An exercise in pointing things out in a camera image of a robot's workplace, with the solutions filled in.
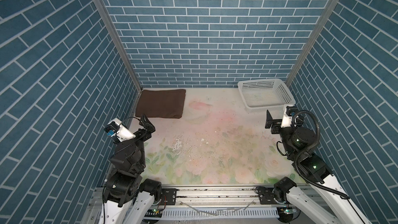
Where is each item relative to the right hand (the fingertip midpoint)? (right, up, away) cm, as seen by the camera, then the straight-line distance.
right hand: (277, 109), depth 66 cm
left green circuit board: (-56, -50, +6) cm, 75 cm away
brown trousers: (-64, +2, +44) cm, 78 cm away
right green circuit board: (+8, -48, +5) cm, 48 cm away
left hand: (-58, -3, -4) cm, 59 cm away
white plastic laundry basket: (+14, +9, +53) cm, 55 cm away
